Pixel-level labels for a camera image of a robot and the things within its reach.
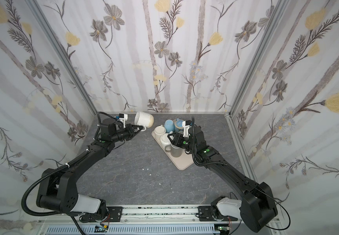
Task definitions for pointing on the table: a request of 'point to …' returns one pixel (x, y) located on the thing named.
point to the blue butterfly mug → (178, 125)
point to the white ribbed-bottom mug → (165, 140)
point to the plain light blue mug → (169, 126)
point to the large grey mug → (176, 151)
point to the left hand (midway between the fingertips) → (143, 126)
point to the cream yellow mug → (144, 119)
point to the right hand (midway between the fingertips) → (171, 136)
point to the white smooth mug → (158, 131)
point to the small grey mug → (181, 132)
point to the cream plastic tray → (183, 162)
